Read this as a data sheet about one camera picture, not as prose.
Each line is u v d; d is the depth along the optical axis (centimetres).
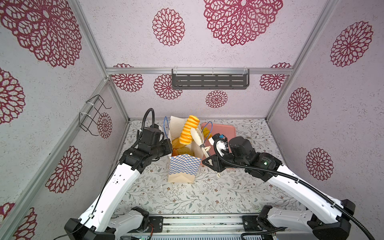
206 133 109
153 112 60
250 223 76
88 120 76
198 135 65
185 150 94
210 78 94
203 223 76
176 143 71
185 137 68
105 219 38
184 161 73
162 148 63
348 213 37
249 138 108
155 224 73
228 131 114
